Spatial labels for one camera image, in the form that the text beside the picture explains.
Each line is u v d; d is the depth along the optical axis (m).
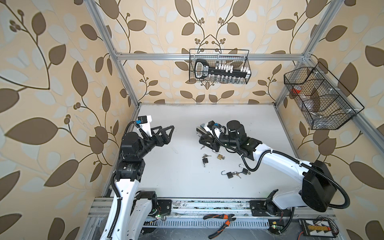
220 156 0.91
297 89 0.87
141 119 0.58
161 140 0.60
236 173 0.86
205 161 0.90
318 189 0.42
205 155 0.93
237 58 0.91
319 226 0.68
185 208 0.76
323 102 0.74
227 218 0.71
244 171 0.86
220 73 0.86
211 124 0.64
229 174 0.85
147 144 0.58
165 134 0.60
